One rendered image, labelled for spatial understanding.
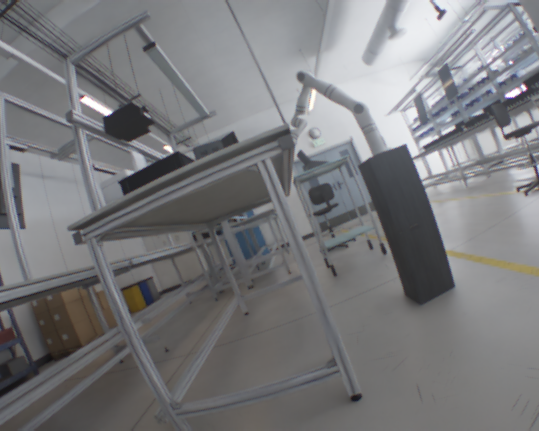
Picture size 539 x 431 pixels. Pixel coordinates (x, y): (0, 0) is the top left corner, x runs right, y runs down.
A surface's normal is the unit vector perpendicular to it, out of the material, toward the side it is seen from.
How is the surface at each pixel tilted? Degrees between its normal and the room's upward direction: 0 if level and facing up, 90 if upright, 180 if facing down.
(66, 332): 90
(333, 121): 90
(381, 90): 90
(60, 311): 90
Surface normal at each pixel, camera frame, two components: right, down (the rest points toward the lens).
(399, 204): -0.05, -0.01
